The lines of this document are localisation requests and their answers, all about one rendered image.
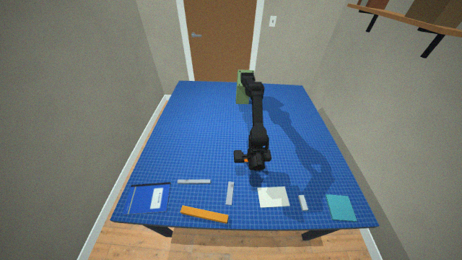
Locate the white square plate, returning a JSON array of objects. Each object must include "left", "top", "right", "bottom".
[{"left": 257, "top": 186, "right": 290, "bottom": 208}]

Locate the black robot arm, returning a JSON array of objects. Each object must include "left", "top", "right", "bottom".
[{"left": 240, "top": 72, "right": 269, "bottom": 170}]

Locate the blue work mat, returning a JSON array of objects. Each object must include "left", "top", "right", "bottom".
[{"left": 110, "top": 81, "right": 379, "bottom": 230}]

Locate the white rectangular bar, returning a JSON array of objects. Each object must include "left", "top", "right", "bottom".
[{"left": 298, "top": 195, "right": 308, "bottom": 211}]

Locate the teal flat plate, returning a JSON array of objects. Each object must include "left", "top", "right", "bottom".
[{"left": 326, "top": 194, "right": 357, "bottom": 222}]

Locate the blue notebook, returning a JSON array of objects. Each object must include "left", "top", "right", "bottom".
[{"left": 123, "top": 182, "right": 171, "bottom": 215}]

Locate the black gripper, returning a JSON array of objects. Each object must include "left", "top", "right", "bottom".
[{"left": 233, "top": 149, "right": 271, "bottom": 163}]

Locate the orange flat bar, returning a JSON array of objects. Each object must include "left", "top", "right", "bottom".
[{"left": 180, "top": 205, "right": 228, "bottom": 224}]

